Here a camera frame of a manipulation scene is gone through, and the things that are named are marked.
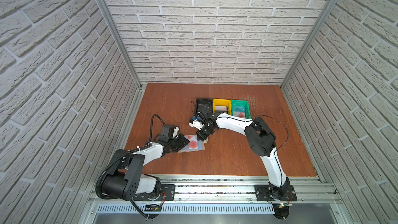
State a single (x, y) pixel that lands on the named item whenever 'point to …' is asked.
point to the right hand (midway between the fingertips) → (198, 137)
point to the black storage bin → (205, 106)
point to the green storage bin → (242, 102)
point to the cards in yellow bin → (221, 108)
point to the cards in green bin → (239, 111)
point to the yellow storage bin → (216, 102)
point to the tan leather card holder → (201, 146)
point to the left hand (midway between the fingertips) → (190, 139)
